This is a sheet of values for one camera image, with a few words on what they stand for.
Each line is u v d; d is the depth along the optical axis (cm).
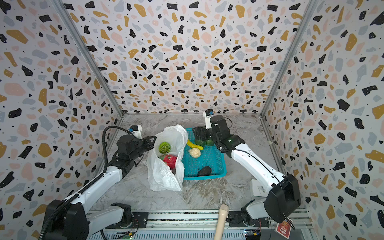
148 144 73
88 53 86
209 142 100
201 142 98
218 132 58
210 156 98
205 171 87
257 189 80
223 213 74
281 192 40
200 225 73
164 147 95
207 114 68
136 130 73
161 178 73
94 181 49
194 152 92
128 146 63
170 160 85
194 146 100
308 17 74
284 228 71
